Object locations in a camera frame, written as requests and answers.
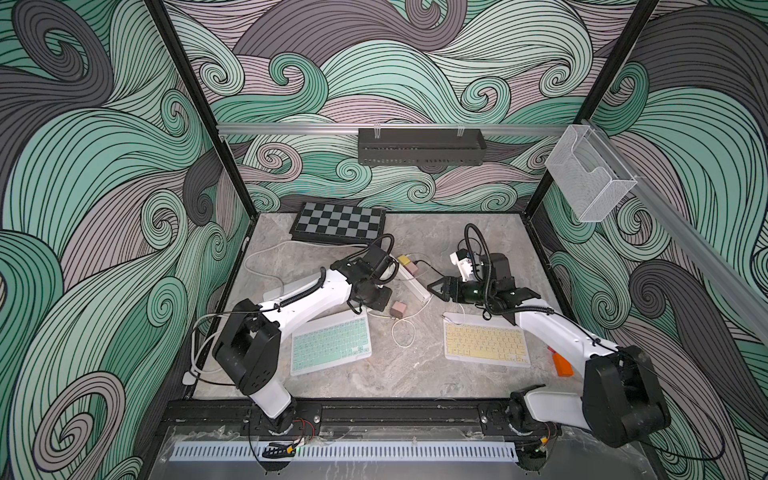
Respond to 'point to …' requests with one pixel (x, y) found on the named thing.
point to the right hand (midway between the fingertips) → (437, 289)
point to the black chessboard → (317, 221)
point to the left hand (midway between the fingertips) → (382, 297)
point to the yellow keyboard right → (484, 338)
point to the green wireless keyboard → (330, 341)
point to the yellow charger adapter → (403, 259)
